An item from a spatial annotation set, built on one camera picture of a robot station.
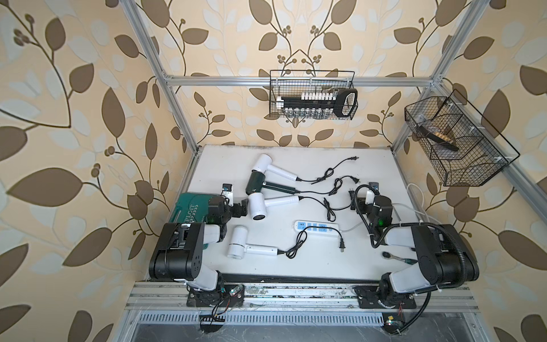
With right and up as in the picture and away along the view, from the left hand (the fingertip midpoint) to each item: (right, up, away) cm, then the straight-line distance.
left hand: (233, 196), depth 94 cm
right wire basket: (+85, +19, -22) cm, 90 cm away
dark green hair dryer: (+9, +5, +7) cm, 12 cm away
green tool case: (-18, -5, -2) cm, 19 cm away
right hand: (+59, +1, 0) cm, 59 cm away
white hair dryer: (+12, +15, +13) cm, 23 cm away
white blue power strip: (+33, -12, -5) cm, 36 cm away
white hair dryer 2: (+5, -18, -13) cm, 23 cm away
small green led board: (+4, -31, -20) cm, 37 cm away
